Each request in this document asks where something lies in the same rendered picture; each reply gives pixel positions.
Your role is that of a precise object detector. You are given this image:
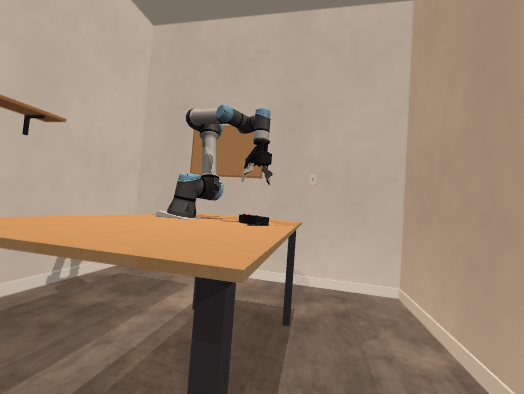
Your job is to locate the black power strip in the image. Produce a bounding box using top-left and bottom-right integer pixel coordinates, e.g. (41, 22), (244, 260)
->
(239, 214), (269, 226)

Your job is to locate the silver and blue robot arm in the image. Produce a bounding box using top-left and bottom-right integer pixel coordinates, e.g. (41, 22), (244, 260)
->
(167, 104), (271, 218)

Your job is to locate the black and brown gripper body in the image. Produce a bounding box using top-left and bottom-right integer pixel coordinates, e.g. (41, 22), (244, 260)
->
(251, 139), (272, 167)

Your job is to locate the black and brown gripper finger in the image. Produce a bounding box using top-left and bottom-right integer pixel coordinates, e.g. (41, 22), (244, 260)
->
(262, 165), (273, 184)
(241, 156), (254, 182)

